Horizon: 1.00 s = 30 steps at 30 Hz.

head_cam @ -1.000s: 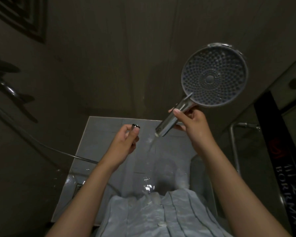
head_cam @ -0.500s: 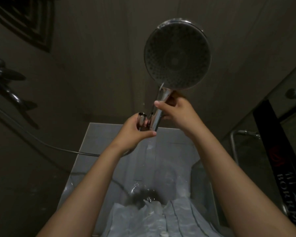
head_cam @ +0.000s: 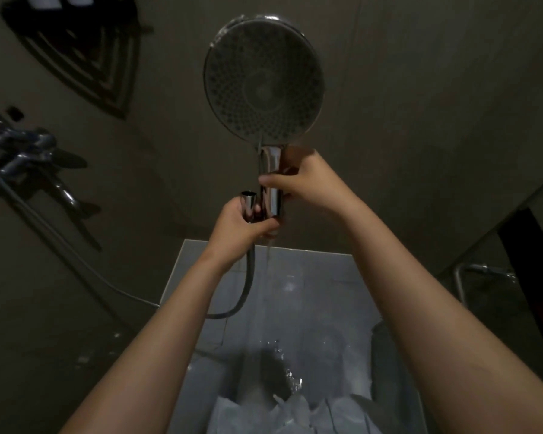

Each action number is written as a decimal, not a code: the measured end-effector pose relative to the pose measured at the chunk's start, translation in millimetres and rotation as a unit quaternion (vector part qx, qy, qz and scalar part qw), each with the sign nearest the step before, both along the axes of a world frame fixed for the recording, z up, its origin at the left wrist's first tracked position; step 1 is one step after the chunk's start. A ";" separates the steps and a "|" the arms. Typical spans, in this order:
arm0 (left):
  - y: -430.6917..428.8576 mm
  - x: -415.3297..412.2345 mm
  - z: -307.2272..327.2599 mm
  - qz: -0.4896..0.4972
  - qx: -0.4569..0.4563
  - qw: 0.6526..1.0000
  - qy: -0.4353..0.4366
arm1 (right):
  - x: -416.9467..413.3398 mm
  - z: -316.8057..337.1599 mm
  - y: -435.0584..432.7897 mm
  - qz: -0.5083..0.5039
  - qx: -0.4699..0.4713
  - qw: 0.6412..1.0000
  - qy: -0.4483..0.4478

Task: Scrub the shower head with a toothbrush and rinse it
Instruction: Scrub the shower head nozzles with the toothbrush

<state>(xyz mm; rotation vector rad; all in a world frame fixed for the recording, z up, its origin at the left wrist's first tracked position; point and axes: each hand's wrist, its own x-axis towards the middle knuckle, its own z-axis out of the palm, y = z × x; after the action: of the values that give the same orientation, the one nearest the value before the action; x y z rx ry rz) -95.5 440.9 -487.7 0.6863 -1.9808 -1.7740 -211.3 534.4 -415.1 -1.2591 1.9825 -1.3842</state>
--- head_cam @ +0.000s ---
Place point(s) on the black rail wall bracket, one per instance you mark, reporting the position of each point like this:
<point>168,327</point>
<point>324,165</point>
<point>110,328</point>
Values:
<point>15,112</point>

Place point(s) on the person's left hand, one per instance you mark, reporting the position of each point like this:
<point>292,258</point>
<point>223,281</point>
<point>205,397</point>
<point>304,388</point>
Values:
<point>235,235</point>

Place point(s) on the chrome shower mixer faucet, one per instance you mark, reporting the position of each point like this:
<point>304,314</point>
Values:
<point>27,151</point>

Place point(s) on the person's right hand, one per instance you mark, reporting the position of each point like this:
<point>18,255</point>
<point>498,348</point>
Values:
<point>316,185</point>

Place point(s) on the black printed door strip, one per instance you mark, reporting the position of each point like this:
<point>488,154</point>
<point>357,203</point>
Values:
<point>536,266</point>

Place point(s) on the white striped shirt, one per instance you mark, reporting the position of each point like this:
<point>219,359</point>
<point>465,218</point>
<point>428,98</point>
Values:
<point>298,415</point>

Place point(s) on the person's right forearm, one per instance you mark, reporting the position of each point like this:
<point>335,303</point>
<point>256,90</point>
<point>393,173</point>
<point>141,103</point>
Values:
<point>443,339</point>

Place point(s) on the person's left forearm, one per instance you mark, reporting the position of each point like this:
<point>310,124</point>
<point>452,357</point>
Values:
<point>154,357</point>

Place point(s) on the black corner shelf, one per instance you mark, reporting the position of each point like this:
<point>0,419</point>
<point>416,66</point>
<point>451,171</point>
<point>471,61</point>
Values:
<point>104,20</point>

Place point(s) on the round chrome shower head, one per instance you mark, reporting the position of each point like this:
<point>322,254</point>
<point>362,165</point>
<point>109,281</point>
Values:
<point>262,85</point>

